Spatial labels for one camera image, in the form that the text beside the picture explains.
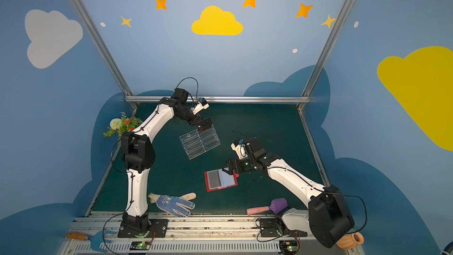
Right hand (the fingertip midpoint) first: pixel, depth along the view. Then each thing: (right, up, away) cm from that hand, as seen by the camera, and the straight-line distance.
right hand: (233, 165), depth 83 cm
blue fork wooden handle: (-57, -28, -12) cm, 64 cm away
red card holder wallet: (-3, -9, +6) cm, 11 cm away
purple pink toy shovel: (+20, -18, -3) cm, 27 cm away
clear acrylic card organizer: (-20, +9, +15) cm, 27 cm away
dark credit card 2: (-15, +19, +11) cm, 27 cm away
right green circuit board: (+24, -31, -11) cm, 40 cm away
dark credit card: (-9, -9, +6) cm, 15 cm away
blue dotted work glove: (-28, -18, -2) cm, 34 cm away
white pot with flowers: (-55, +19, +5) cm, 59 cm away
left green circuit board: (-38, -30, -12) cm, 50 cm away
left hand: (-15, +22, +12) cm, 29 cm away
